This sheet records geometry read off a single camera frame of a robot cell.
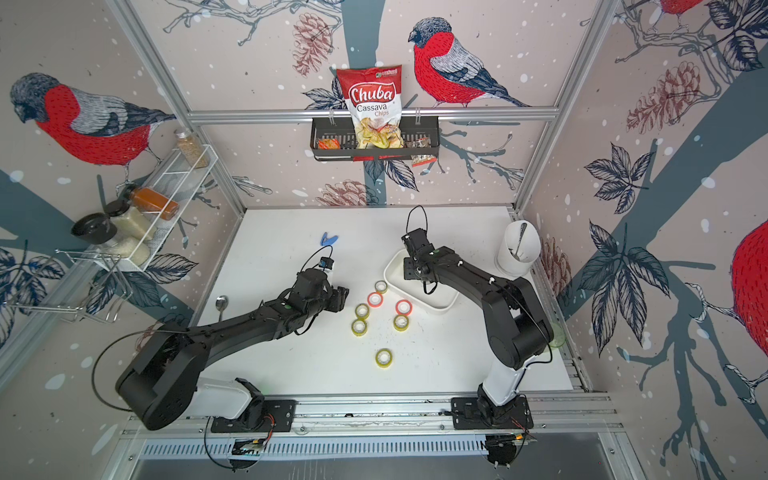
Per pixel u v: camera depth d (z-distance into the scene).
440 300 0.92
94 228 0.58
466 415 0.73
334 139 0.94
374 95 0.81
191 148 0.85
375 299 0.95
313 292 0.70
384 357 0.83
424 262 0.66
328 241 1.10
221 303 0.93
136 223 0.67
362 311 0.92
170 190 0.87
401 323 0.89
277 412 0.73
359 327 0.89
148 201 0.72
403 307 0.93
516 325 0.47
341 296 0.80
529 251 0.94
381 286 0.98
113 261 0.61
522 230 0.95
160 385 0.42
